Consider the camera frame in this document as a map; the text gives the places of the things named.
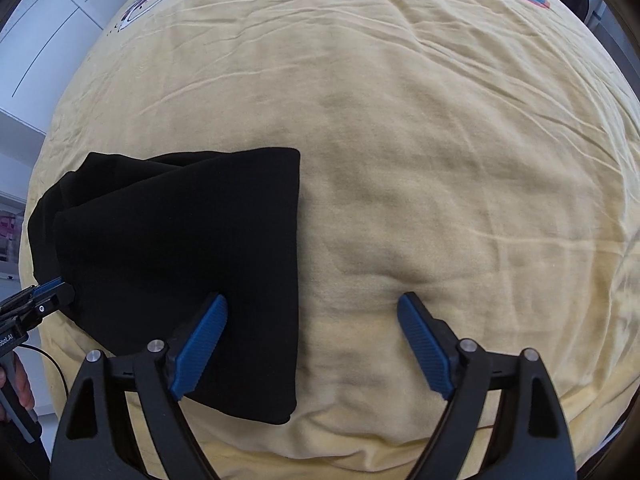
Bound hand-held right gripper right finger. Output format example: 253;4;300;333
396;291;579;480

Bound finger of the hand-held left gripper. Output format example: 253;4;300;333
0;280;76;319

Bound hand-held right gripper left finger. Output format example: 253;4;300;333
50;293;230;480

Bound black pants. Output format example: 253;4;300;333
27;147;302;424

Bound person's left hand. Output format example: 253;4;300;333
0;352;36;422

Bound yellow printed duvet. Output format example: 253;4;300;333
17;0;640;480

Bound white wardrobe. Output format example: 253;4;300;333
0;0;168;136

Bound black cable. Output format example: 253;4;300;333
22;344;71;403

